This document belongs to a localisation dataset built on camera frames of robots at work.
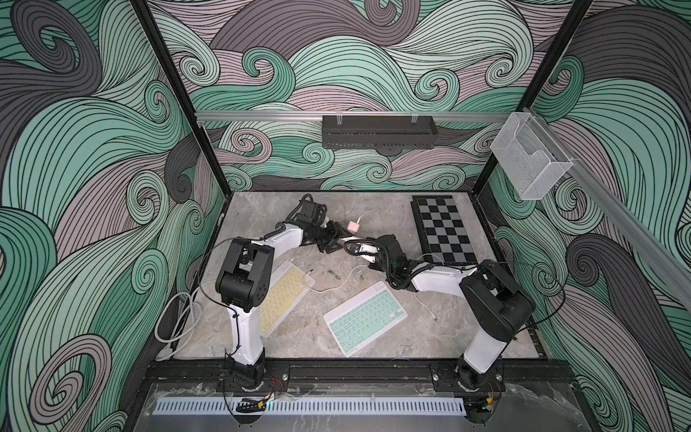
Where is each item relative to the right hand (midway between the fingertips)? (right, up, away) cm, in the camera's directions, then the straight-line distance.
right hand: (378, 241), depth 94 cm
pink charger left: (-9, +5, +1) cm, 10 cm away
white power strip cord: (-68, -25, -6) cm, 73 cm away
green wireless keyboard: (-6, -23, -10) cm, 26 cm away
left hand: (-11, +2, -1) cm, 11 cm away
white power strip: (-4, -1, -14) cm, 15 cm away
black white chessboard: (+26, +1, +7) cm, 27 cm away
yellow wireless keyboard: (-31, -15, -3) cm, 35 cm away
